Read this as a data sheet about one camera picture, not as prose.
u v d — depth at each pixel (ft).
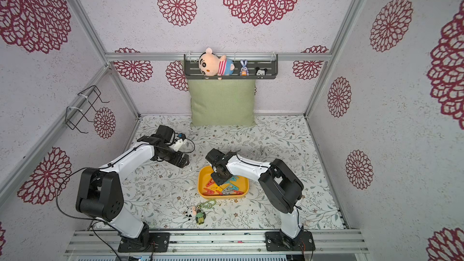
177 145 2.71
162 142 2.23
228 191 2.86
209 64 2.76
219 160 2.33
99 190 1.67
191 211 2.61
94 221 2.67
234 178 2.96
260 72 3.02
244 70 2.95
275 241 2.40
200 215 2.60
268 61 3.22
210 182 2.95
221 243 2.45
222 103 3.30
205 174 3.02
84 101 2.55
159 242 2.40
